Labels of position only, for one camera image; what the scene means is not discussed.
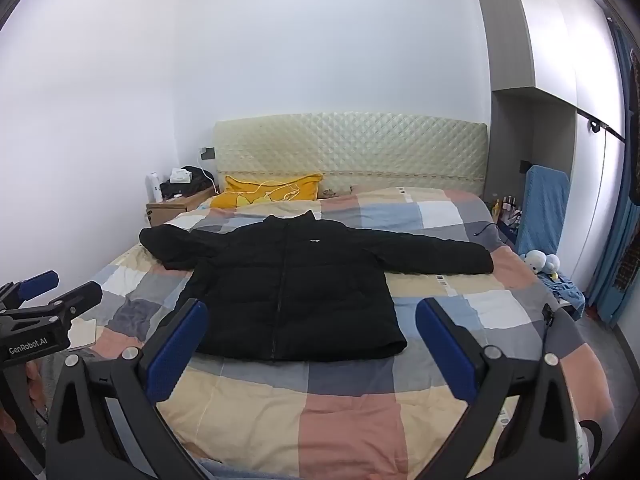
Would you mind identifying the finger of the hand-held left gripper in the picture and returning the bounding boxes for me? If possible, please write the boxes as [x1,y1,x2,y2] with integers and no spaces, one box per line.
[22,281,104,323]
[0,270,60,312]

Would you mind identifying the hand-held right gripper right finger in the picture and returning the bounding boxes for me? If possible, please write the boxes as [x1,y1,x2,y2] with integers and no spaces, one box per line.
[415,297,582,480]

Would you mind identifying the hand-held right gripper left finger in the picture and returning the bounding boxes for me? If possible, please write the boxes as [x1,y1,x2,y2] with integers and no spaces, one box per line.
[45,298,211,480]

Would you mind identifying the black puffer jacket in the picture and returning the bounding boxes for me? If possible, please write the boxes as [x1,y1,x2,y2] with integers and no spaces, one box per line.
[139,211,496,362]

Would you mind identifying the checkered bed blanket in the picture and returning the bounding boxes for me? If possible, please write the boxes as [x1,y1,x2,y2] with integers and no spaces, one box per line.
[65,186,617,480]

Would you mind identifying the wooden nightstand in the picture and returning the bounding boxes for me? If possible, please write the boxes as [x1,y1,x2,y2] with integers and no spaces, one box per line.
[146,186,217,228]

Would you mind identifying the white plush toy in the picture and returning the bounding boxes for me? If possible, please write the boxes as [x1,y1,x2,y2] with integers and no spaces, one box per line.
[520,249,562,279]

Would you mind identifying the blue crumpled clothing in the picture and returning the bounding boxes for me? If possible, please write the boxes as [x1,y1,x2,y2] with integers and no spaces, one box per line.
[542,272,587,319]

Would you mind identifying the group of small bottles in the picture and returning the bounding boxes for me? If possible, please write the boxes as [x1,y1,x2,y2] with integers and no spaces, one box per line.
[492,192,524,227]

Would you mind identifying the black bag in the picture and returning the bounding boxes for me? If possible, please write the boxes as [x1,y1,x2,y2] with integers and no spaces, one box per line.
[160,165,216,199]

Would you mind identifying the blue cloth-covered chair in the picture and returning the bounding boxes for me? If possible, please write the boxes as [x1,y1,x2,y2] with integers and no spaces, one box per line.
[517,164,571,262]

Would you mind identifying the blue curtain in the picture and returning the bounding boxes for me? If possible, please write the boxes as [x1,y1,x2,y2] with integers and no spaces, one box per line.
[582,19,640,326]

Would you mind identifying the yellow pillow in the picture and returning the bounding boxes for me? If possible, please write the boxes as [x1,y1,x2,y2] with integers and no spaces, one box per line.
[210,173,325,209]

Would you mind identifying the cream quilted headboard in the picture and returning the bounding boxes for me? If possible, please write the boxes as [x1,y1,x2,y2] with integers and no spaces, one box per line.
[212,112,489,199]

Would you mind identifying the black curtain rod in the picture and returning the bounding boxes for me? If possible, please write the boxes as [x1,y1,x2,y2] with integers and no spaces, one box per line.
[577,107,629,142]

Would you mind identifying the grey and white wardrobe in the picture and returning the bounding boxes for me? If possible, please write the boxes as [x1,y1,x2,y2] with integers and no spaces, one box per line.
[467,0,627,202]

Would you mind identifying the white charging cable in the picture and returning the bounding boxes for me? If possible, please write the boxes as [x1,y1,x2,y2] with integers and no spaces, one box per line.
[207,170,302,207]

